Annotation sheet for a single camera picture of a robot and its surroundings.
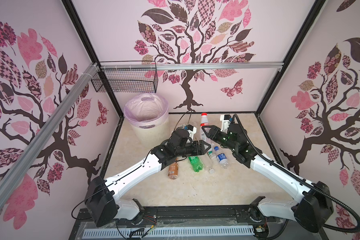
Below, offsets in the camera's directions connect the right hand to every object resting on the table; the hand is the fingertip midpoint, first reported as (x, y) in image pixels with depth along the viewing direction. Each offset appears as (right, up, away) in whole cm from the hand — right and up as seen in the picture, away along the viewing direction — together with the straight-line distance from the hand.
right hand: (204, 126), depth 74 cm
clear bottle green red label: (+7, -17, +19) cm, 27 cm away
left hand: (+1, -11, -2) cm, 12 cm away
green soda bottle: (-3, -22, +14) cm, 26 cm away
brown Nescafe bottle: (-16, -25, +10) cm, 32 cm away
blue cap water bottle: (+13, -20, +16) cm, 28 cm away
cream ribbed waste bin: (-28, -6, +15) cm, 33 cm away
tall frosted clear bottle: (+6, -19, +19) cm, 27 cm away
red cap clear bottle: (0, +2, 0) cm, 2 cm away
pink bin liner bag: (-36, +11, +27) cm, 46 cm away
